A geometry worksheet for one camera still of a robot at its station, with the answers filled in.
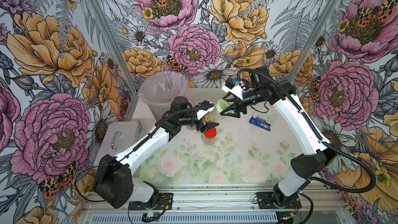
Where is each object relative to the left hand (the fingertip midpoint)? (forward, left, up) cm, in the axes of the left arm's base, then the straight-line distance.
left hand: (213, 118), depth 76 cm
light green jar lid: (0, -3, +10) cm, 10 cm away
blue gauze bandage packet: (+12, -32, -22) cm, 41 cm away
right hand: (-1, -5, +9) cm, 10 cm away
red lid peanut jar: (-1, +1, -15) cm, 15 cm away
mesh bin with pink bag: (+22, +30, -2) cm, 38 cm away
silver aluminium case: (-5, +47, -8) cm, 48 cm away
